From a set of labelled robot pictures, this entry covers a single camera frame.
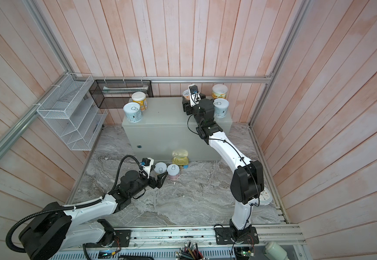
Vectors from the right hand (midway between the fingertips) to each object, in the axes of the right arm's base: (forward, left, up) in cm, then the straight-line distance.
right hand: (189, 93), depth 78 cm
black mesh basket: (+21, +49, -15) cm, 56 cm away
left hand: (-28, +14, -29) cm, 43 cm away
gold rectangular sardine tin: (-16, +5, -36) cm, 40 cm away
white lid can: (-23, +16, -34) cm, 44 cm away
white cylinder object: (-60, -36, -34) cm, 78 cm away
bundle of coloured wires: (-62, -1, -29) cm, 68 cm away
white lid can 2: (-24, +9, -35) cm, 44 cm away
